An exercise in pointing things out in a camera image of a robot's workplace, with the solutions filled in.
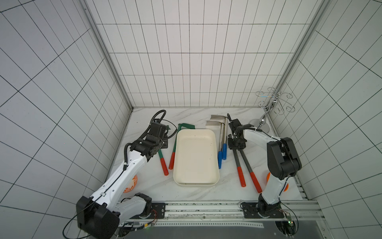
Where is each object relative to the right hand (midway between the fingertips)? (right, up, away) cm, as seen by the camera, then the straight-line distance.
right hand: (233, 144), depth 96 cm
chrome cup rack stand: (+21, +28, -11) cm, 37 cm away
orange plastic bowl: (+22, -19, -21) cm, 35 cm away
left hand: (-46, +5, -17) cm, 49 cm away
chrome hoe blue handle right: (-6, 0, -1) cm, 6 cm away
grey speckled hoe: (0, -13, -11) cm, 17 cm away
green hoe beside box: (-36, +12, +10) cm, 39 cm away
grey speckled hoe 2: (+8, -20, -19) cm, 29 cm away
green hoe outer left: (-46, -8, -7) cm, 47 cm away
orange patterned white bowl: (-59, -17, -16) cm, 64 cm away
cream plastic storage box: (-25, -8, -4) cm, 27 cm away
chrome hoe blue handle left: (-10, -5, -5) cm, 12 cm away
